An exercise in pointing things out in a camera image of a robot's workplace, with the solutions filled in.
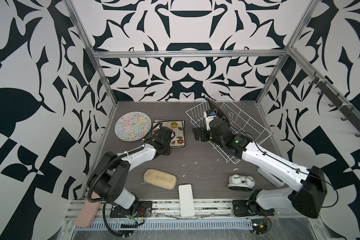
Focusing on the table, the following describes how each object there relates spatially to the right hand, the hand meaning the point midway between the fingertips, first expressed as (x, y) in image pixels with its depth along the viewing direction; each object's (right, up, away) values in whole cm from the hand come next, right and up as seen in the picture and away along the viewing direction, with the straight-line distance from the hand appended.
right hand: (200, 126), depth 77 cm
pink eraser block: (-53, -40, -6) cm, 67 cm away
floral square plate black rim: (-13, -1, +25) cm, 28 cm away
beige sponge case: (-21, -28, +3) cm, 35 cm away
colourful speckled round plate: (-43, -2, +28) cm, 51 cm away
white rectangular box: (-7, -37, -6) cm, 39 cm away
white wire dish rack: (+33, -3, +25) cm, 42 cm away
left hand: (-15, -5, +14) cm, 21 cm away
